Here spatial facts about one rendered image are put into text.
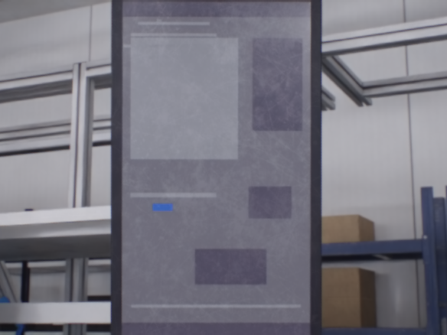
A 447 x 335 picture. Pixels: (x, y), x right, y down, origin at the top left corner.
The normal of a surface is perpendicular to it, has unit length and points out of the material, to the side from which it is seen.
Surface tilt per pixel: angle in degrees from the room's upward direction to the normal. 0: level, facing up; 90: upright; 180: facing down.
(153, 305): 101
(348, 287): 90
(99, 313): 90
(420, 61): 90
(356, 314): 90
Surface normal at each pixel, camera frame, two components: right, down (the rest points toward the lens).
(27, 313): -0.41, -0.18
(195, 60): 0.01, 0.00
